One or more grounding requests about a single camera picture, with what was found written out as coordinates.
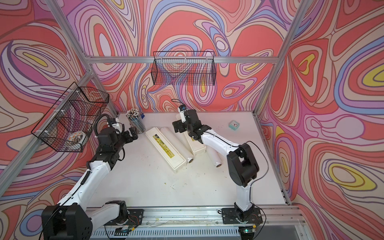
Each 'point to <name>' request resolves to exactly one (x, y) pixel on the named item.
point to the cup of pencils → (135, 118)
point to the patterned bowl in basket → (77, 136)
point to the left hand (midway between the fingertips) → (130, 129)
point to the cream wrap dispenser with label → (172, 156)
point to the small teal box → (234, 125)
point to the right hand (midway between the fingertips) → (180, 124)
